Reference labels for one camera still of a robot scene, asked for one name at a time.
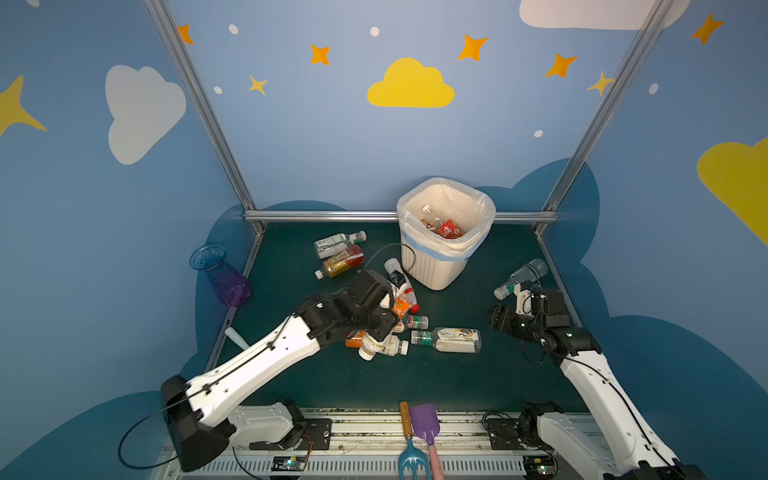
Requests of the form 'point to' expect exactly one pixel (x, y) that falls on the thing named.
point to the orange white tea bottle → (400, 307)
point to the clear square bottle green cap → (450, 339)
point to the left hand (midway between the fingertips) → (394, 317)
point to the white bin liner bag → (469, 208)
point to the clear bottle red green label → (450, 230)
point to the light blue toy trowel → (232, 333)
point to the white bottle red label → (402, 288)
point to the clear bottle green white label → (337, 243)
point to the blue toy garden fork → (411, 457)
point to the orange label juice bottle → (368, 345)
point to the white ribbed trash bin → (427, 258)
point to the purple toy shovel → (425, 424)
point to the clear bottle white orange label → (412, 322)
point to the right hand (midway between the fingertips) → (496, 313)
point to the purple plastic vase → (228, 283)
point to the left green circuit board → (288, 463)
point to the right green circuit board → (542, 466)
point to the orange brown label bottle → (429, 226)
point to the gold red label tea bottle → (353, 256)
